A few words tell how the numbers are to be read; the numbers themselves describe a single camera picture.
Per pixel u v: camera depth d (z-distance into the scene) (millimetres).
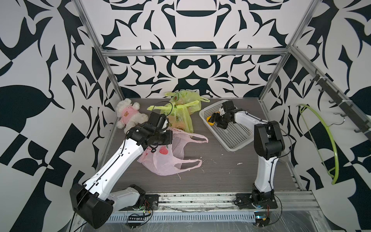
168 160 732
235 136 850
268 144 548
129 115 990
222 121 873
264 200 685
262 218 709
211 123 945
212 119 920
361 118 532
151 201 743
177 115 895
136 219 728
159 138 609
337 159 594
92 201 364
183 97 993
